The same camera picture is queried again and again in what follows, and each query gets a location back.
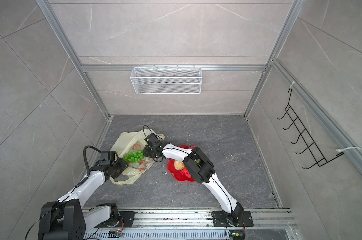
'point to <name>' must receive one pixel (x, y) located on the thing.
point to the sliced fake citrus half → (136, 146)
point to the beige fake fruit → (178, 165)
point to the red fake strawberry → (185, 172)
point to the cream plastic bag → (130, 146)
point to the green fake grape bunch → (134, 156)
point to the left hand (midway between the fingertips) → (125, 161)
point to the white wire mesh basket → (166, 80)
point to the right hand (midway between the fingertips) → (143, 152)
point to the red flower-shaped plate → (190, 147)
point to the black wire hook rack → (318, 157)
